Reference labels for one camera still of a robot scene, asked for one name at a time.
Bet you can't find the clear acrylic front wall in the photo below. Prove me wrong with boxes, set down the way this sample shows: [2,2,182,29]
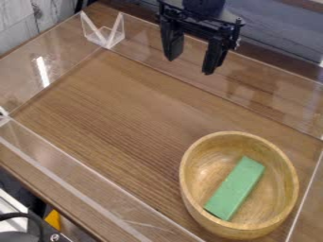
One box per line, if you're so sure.
[0,107,204,242]

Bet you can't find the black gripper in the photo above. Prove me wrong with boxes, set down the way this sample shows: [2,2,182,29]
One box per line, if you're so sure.
[157,0,244,75]

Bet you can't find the green rectangular block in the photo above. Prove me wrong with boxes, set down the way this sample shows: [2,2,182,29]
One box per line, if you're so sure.
[202,156,265,221]

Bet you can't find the yellow and black device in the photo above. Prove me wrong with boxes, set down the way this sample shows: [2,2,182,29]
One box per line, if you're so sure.
[38,208,81,242]

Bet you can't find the clear acrylic corner bracket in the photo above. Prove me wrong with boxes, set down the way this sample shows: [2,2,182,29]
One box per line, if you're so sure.
[80,12,125,49]

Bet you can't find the black cable lower left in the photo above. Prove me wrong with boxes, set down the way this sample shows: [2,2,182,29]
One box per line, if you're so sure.
[0,212,45,242]

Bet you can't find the brown wooden bowl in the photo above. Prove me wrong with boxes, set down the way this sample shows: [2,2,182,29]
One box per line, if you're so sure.
[178,131,299,240]

